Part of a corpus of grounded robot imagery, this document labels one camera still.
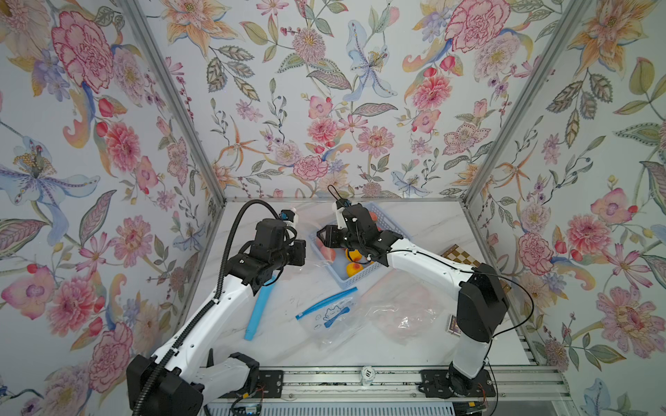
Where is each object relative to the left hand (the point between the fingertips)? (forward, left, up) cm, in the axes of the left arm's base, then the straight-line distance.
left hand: (309, 243), depth 77 cm
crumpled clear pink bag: (-10, -31, -23) cm, 40 cm away
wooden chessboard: (+8, -55, -21) cm, 60 cm away
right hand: (+7, -3, -3) cm, 8 cm away
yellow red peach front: (+2, -14, -19) cm, 24 cm away
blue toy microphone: (-8, +17, -23) cm, 30 cm away
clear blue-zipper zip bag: (-17, -5, -19) cm, 26 cm away
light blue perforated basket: (+4, -9, -22) cm, 24 cm away
